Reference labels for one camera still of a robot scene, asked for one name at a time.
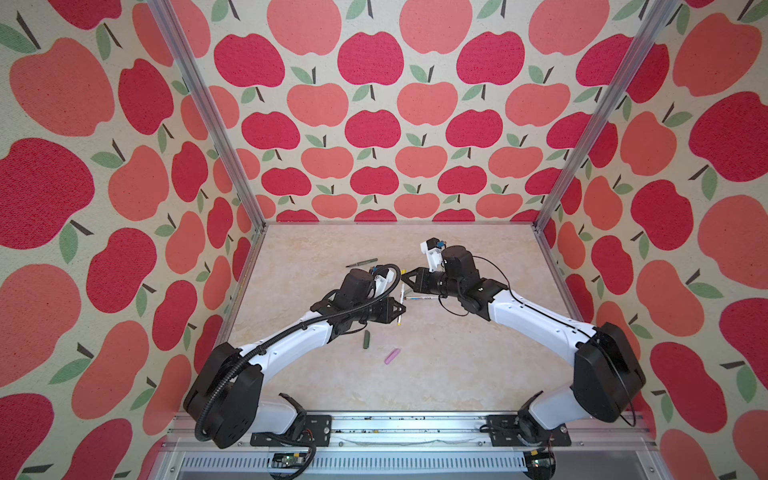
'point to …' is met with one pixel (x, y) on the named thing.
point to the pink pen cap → (392, 356)
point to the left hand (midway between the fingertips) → (408, 311)
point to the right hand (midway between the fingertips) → (407, 275)
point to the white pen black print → (420, 298)
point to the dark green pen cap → (366, 339)
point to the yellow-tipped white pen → (400, 321)
